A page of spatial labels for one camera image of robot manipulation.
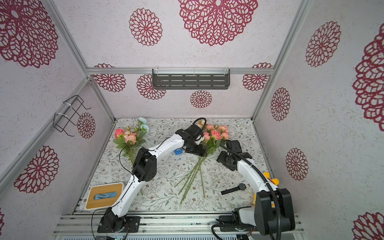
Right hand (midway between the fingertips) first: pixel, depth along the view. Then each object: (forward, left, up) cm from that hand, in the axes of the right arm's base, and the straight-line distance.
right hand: (222, 158), depth 88 cm
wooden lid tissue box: (-23, +66, -4) cm, 69 cm away
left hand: (+5, +12, -5) cm, 14 cm away
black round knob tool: (-14, -11, -8) cm, 19 cm away
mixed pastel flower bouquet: (+12, +60, 0) cm, 61 cm away
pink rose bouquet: (+19, +4, -3) cm, 20 cm away
